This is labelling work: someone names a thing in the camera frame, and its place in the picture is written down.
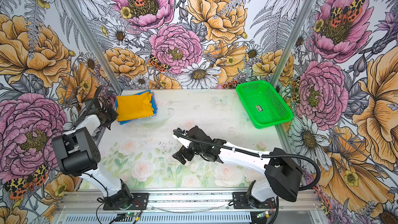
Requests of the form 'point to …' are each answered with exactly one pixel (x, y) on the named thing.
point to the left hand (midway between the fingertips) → (117, 118)
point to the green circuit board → (130, 214)
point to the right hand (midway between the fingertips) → (181, 152)
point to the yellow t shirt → (134, 107)
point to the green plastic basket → (263, 106)
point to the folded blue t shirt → (115, 103)
